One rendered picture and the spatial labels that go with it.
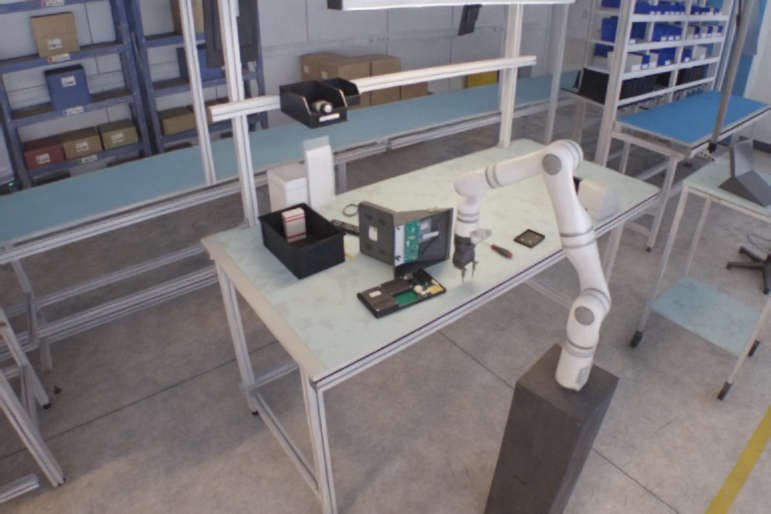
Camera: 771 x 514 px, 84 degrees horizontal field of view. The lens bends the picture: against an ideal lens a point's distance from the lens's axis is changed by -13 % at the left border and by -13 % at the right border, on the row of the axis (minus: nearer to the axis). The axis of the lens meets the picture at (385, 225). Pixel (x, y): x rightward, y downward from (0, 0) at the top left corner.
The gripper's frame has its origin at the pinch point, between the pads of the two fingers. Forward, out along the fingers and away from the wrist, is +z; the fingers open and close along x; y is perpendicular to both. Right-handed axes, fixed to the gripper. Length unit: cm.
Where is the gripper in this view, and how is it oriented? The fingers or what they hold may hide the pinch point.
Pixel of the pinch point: (467, 280)
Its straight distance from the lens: 165.4
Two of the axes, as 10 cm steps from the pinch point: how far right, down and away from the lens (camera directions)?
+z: 0.0, 8.7, 4.9
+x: -7.2, 3.4, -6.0
